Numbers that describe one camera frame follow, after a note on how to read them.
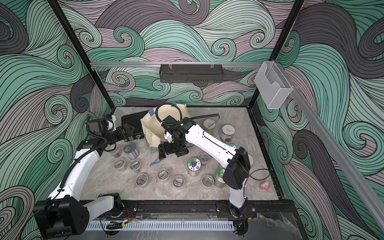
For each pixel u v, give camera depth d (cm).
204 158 86
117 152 88
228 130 94
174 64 93
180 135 53
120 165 83
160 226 76
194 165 80
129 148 88
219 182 75
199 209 74
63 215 38
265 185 77
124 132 72
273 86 76
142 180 78
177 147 63
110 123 68
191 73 96
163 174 80
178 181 78
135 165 83
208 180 78
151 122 94
